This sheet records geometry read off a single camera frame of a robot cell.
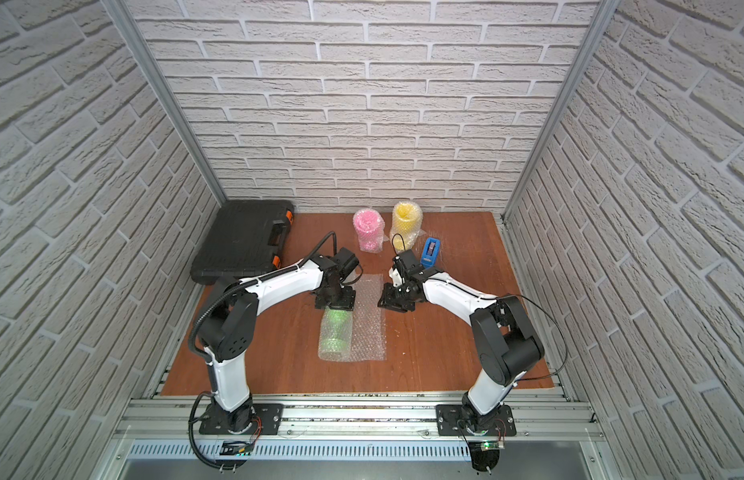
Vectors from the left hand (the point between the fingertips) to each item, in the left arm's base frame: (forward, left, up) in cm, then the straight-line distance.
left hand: (347, 304), depth 91 cm
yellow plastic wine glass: (+25, -19, +12) cm, 34 cm away
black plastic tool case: (+22, +38, +3) cm, 44 cm away
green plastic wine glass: (-11, +2, +3) cm, 12 cm away
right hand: (-1, -12, +2) cm, 12 cm away
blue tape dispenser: (+20, -28, +1) cm, 34 cm away
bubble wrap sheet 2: (-9, -3, -3) cm, 10 cm away
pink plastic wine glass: (+22, -7, +11) cm, 26 cm away
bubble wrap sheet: (+21, -7, +11) cm, 25 cm away
